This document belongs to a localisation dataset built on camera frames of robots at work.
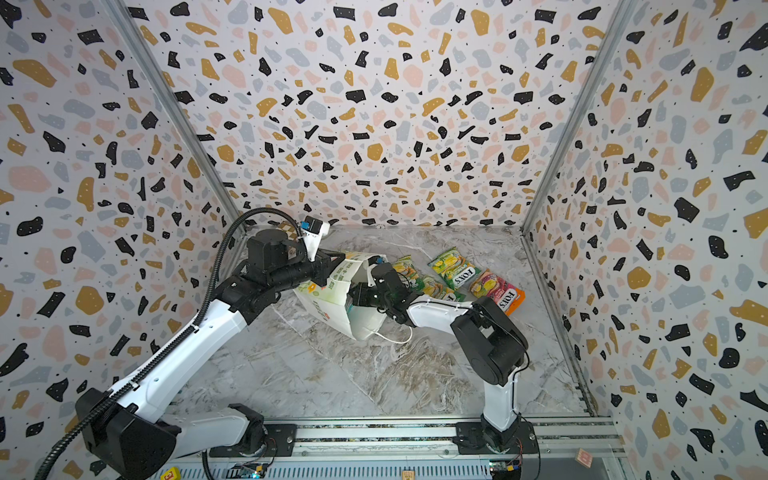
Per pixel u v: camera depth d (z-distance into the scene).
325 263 0.63
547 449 0.73
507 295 1.00
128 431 0.37
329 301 0.79
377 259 0.84
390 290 0.72
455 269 1.06
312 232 0.62
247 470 0.70
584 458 0.72
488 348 0.50
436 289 1.00
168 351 0.43
